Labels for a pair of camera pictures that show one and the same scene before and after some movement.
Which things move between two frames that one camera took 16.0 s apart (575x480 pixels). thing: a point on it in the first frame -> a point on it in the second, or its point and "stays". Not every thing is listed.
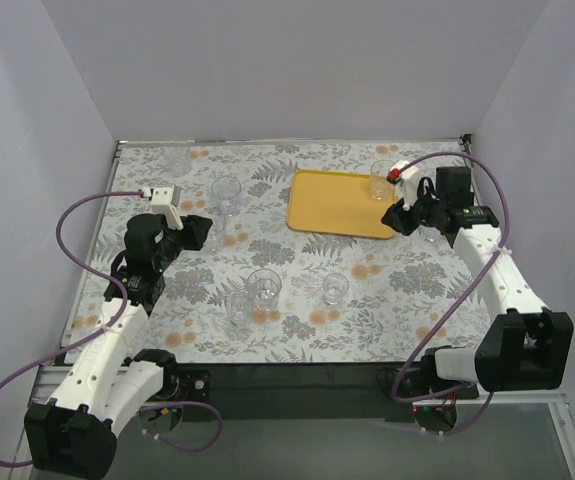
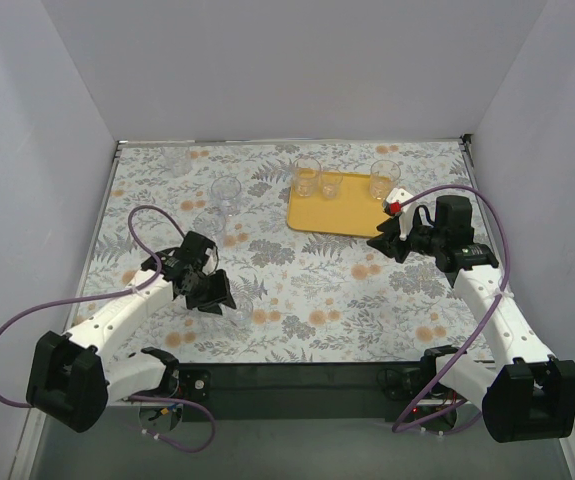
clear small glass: x=335 y=287 -> x=330 y=184
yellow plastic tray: x=336 y=203 stays
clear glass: x=380 y=187 stays
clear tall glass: x=226 y=193 stays
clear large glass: x=264 y=286 -> x=306 y=175
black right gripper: x=406 y=216 -> x=402 y=242
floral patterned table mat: x=255 y=291 stays
